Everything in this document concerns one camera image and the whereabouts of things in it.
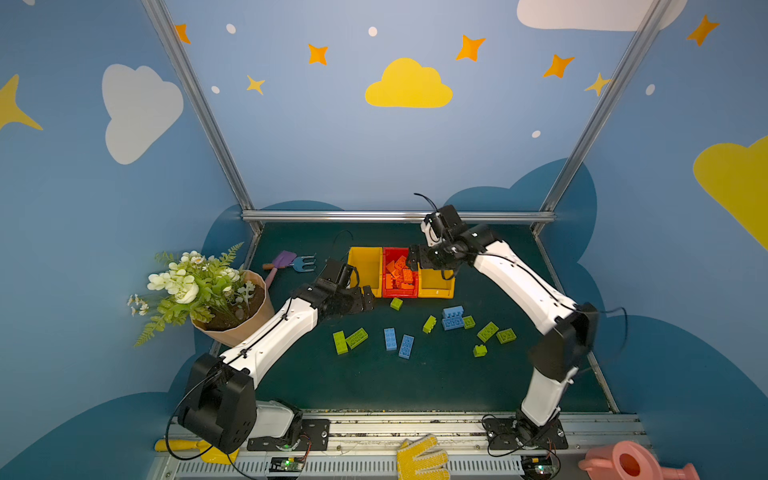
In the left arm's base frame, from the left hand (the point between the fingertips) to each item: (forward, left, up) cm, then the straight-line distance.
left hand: (366, 301), depth 84 cm
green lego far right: (-4, -43, -12) cm, 45 cm away
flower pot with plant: (-4, +36, +7) cm, 37 cm away
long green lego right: (-4, -37, -11) cm, 39 cm away
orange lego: (+12, -13, -10) cm, 20 cm away
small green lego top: (+7, -9, -12) cm, 17 cm away
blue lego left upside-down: (-8, -12, -12) cm, 19 cm away
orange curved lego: (+20, -7, -9) cm, 23 cm away
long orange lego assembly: (+14, -7, -10) cm, 19 cm away
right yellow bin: (+13, -21, -11) cm, 27 cm away
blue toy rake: (+23, +27, -12) cm, 38 cm away
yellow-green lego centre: (-1, -20, -11) cm, 23 cm away
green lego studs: (-7, +8, -12) cm, 16 cm away
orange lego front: (+16, -13, -9) cm, 22 cm away
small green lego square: (0, -32, -12) cm, 34 cm away
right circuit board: (-37, -43, -14) cm, 59 cm away
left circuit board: (-37, +18, -14) cm, 44 cm away
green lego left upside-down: (-6, +3, -13) cm, 14 cm away
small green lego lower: (-9, -34, -11) cm, 37 cm away
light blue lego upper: (+3, -28, -12) cm, 30 cm away
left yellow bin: (+21, 0, -9) cm, 23 cm away
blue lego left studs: (-6, -7, -13) cm, 16 cm away
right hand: (+10, -15, +9) cm, 20 cm away
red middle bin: (+23, -7, -7) cm, 25 cm away
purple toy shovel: (+25, +33, -13) cm, 43 cm away
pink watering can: (-37, -58, -2) cm, 69 cm away
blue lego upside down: (0, -27, -12) cm, 30 cm away
